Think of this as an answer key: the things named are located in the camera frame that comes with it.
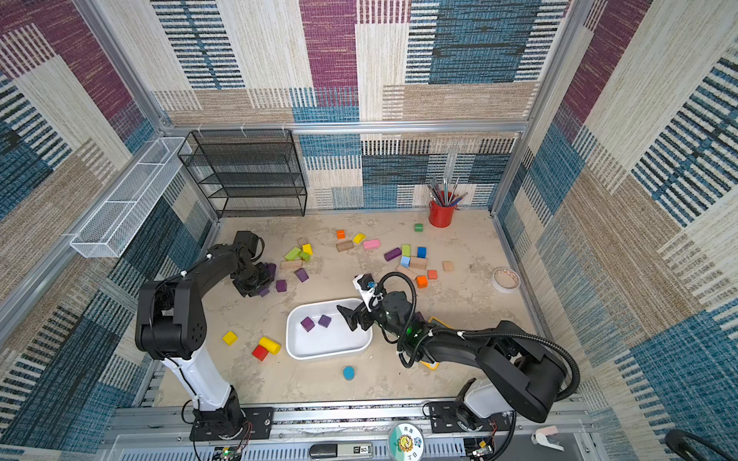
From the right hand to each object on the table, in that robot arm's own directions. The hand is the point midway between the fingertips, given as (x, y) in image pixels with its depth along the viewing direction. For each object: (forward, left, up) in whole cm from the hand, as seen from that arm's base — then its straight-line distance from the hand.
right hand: (355, 298), depth 84 cm
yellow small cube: (-7, +38, -10) cm, 40 cm away
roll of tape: (+12, -50, -11) cm, 52 cm away
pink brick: (+28, -5, -11) cm, 31 cm away
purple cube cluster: (+10, +25, -9) cm, 28 cm away
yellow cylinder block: (-10, +25, -9) cm, 28 cm away
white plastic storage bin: (-5, +12, -12) cm, 17 cm away
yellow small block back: (+31, 0, -10) cm, 33 cm away
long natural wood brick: (+20, +25, -12) cm, 34 cm away
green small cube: (+37, -23, -11) cm, 45 cm away
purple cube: (-3, +10, -10) cm, 14 cm away
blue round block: (-17, +2, -11) cm, 21 cm away
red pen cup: (+39, -32, -8) cm, 51 cm away
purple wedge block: (+15, +20, -11) cm, 27 cm away
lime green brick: (+24, +25, -10) cm, 36 cm away
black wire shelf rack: (+49, +41, +8) cm, 64 cm away
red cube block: (-12, +28, -10) cm, 32 cm away
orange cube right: (+12, -22, -11) cm, 27 cm away
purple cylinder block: (+24, -12, -11) cm, 29 cm away
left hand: (+9, +30, -8) cm, 32 cm away
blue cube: (+23, -23, -9) cm, 33 cm away
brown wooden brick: (+27, +6, -10) cm, 29 cm away
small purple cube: (-4, +15, -9) cm, 18 cm away
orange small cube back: (+33, +8, -10) cm, 35 cm away
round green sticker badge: (-34, -12, -3) cm, 36 cm away
